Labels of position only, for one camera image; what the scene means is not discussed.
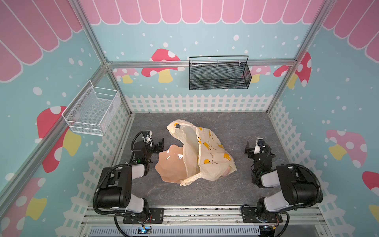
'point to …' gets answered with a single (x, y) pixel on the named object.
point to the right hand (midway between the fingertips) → (256, 142)
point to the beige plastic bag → (206, 157)
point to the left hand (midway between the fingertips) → (157, 140)
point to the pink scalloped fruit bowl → (171, 166)
